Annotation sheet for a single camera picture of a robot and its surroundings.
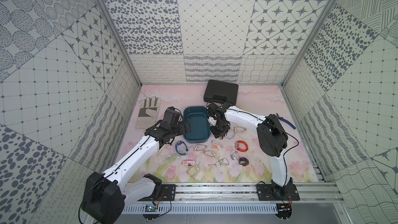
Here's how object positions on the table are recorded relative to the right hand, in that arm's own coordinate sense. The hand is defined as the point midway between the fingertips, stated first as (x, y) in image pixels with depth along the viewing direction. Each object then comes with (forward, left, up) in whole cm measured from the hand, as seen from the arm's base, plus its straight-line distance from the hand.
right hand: (219, 136), depth 90 cm
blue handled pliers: (+13, -45, -4) cm, 47 cm away
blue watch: (-7, +22, -3) cm, 23 cm away
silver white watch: (+3, -7, -4) cm, 8 cm away
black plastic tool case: (+36, 0, +1) cm, 36 cm away
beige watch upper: (-6, +11, -3) cm, 13 cm away
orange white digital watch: (-5, +2, -1) cm, 5 cm away
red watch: (-5, -12, -3) cm, 14 cm away
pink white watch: (-14, +17, -1) cm, 23 cm away
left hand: (0, +18, +12) cm, 21 cm away
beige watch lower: (-9, +6, -3) cm, 11 cm away
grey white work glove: (+17, +48, -1) cm, 51 cm away
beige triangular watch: (+4, -10, -1) cm, 11 cm away
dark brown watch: (-14, -12, 0) cm, 19 cm away
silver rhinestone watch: (-13, -1, -4) cm, 14 cm away
